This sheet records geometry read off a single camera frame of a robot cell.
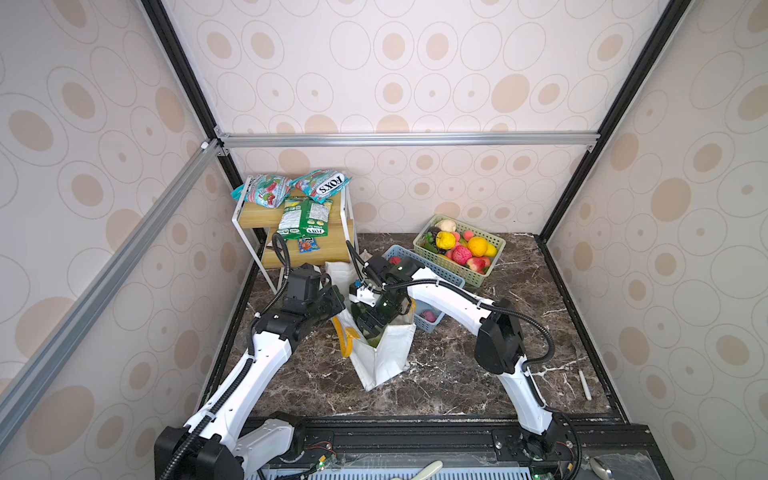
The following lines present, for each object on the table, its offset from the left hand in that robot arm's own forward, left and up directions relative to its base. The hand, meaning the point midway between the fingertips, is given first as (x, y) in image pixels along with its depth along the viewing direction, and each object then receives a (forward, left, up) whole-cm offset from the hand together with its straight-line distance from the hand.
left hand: (352, 292), depth 78 cm
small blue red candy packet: (+20, +16, -5) cm, 26 cm away
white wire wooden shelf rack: (+19, +29, -6) cm, 36 cm away
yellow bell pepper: (+30, -29, -12) cm, 44 cm away
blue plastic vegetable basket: (-10, -17, +10) cm, 22 cm away
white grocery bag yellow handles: (-12, -8, -16) cm, 22 cm away
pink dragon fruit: (+26, -35, -15) cm, 46 cm away
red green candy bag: (+24, +24, +14) cm, 37 cm away
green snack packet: (+13, +12, +14) cm, 22 cm away
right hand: (-5, -5, -11) cm, 13 cm away
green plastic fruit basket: (+27, -44, -15) cm, 54 cm away
